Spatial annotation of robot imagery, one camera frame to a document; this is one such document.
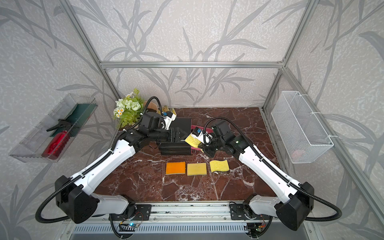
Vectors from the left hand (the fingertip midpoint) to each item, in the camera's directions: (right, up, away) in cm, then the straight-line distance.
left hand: (183, 135), depth 74 cm
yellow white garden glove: (-20, +17, +46) cm, 53 cm away
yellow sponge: (+4, -3, 0) cm, 5 cm away
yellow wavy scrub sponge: (+19, -20, +15) cm, 32 cm away
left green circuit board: (-26, -44, -2) cm, 51 cm away
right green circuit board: (+35, -46, -1) cm, 58 cm away
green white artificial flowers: (-30, +14, +5) cm, 33 cm away
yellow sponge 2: (+6, -21, +14) cm, 26 cm away
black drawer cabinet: (-4, -8, +11) cm, 15 cm away
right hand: (+8, -4, 0) cm, 9 cm away
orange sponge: (-7, -21, +15) cm, 27 cm away
